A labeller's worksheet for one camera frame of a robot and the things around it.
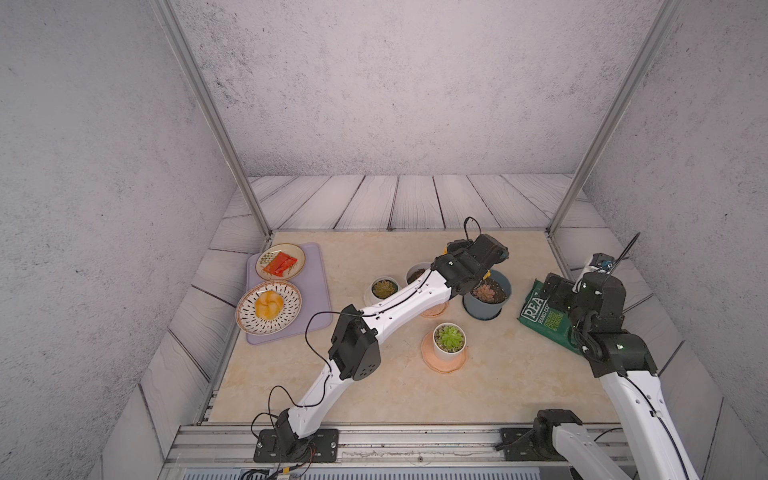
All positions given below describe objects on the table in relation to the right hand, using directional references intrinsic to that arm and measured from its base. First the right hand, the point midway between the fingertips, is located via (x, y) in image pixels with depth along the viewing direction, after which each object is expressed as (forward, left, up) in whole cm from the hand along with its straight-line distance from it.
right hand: (570, 280), depth 71 cm
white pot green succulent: (-7, +27, -18) cm, 33 cm away
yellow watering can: (-3, +21, +6) cm, 22 cm away
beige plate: (+29, +89, -24) cm, 97 cm away
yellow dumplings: (+8, +82, -23) cm, 85 cm away
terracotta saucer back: (+9, +29, -28) cm, 41 cm away
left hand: (+15, +23, -3) cm, 27 cm away
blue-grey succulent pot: (+7, +14, -19) cm, 24 cm away
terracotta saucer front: (-10, +28, -27) cm, 41 cm away
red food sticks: (+25, +83, -24) cm, 90 cm away
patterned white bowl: (+7, +89, -24) cm, 93 cm away
